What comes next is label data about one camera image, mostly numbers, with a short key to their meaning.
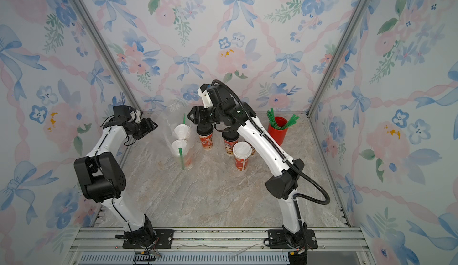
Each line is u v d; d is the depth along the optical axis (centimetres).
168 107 111
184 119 90
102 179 49
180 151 78
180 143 84
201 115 62
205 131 89
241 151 82
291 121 92
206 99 65
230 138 87
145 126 83
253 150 53
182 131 88
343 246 74
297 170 49
